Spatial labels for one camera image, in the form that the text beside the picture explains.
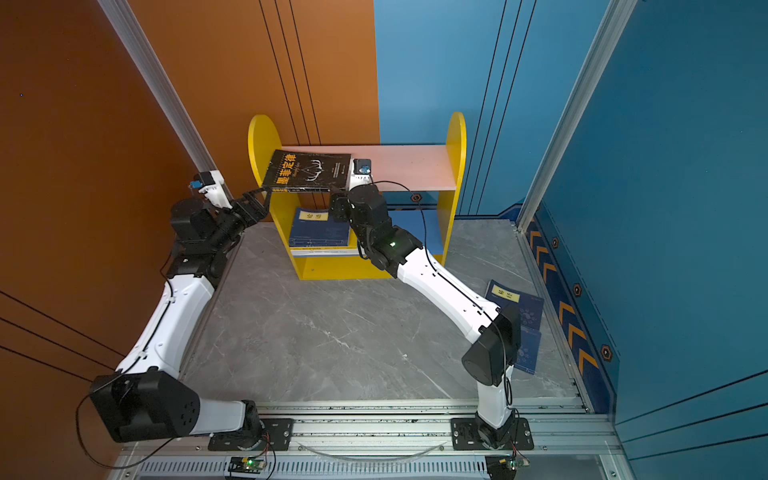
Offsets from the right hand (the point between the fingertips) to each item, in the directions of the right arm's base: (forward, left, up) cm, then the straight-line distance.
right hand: (341, 187), depth 71 cm
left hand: (0, +19, -1) cm, 19 cm away
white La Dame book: (+1, +9, -26) cm, 27 cm away
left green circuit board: (-51, +24, -43) cm, 71 cm away
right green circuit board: (-51, -38, -45) cm, 78 cm away
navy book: (+8, +13, -21) cm, 26 cm away
